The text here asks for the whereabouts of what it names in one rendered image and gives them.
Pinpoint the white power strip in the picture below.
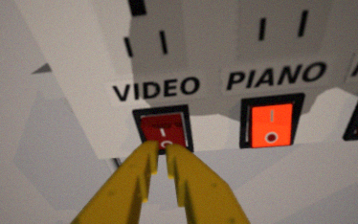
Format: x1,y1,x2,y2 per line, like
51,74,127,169
14,0,358,174

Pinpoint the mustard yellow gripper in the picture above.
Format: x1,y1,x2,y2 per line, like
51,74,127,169
70,141,251,224

